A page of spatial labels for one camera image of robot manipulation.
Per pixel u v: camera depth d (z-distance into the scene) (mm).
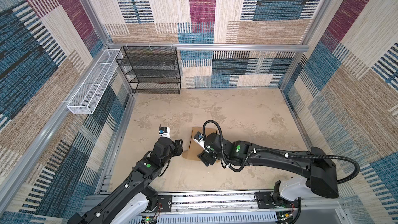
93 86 959
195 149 813
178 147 703
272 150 503
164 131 701
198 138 668
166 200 749
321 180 401
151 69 1103
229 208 729
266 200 731
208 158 674
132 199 586
